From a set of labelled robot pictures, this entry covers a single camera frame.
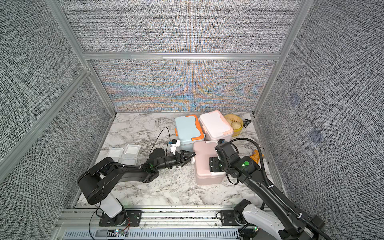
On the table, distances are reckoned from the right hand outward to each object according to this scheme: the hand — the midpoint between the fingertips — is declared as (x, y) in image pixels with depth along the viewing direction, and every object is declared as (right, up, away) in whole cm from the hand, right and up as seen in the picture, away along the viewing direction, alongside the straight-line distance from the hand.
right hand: (215, 159), depth 75 cm
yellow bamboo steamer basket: (+18, +23, +38) cm, 48 cm away
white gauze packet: (-62, -1, +23) cm, 66 cm away
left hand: (-9, +1, +1) cm, 10 cm away
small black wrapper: (+29, +20, +37) cm, 51 cm away
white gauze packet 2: (-51, +1, +23) cm, 56 cm away
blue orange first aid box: (-14, +15, +15) cm, 26 cm away
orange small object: (+29, -2, +20) cm, 35 cm away
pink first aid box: (-6, +3, +8) cm, 10 cm away
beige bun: (+19, +18, +29) cm, 39 cm away
